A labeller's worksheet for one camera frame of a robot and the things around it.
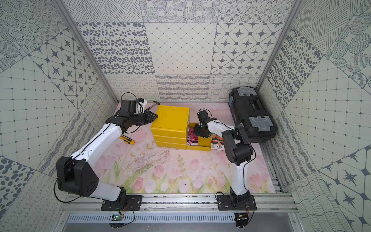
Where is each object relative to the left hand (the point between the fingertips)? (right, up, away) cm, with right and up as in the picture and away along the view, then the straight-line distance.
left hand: (156, 114), depth 83 cm
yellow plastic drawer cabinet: (+9, -8, -5) cm, 13 cm away
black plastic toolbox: (+58, +2, +9) cm, 59 cm away
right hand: (+25, -14, +17) cm, 33 cm away
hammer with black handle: (-9, +8, +36) cm, 38 cm away
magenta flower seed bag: (+22, -17, +15) cm, 32 cm away
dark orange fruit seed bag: (+39, -19, +13) cm, 45 cm away
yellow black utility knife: (-22, -17, +12) cm, 30 cm away
